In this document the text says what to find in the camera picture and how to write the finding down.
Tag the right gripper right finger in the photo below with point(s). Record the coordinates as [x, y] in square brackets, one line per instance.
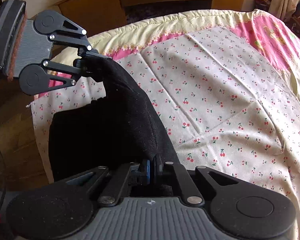
[235, 207]

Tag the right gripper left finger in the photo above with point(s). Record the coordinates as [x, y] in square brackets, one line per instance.
[62, 209]

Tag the black pants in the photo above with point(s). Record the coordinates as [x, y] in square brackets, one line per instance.
[120, 128]

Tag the cherry print bed sheet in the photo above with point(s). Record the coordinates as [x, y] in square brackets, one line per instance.
[226, 86]

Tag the wooden bedside cabinet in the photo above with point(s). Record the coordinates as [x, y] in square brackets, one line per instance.
[96, 16]

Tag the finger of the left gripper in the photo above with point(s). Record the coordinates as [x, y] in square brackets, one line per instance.
[47, 76]
[57, 29]

